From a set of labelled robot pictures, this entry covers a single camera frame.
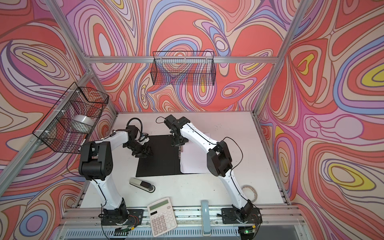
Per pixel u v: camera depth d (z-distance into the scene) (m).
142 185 0.79
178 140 0.80
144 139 0.87
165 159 0.95
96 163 0.52
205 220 0.70
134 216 0.73
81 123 0.70
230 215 0.74
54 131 0.67
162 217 0.72
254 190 0.81
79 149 0.70
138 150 0.84
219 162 0.56
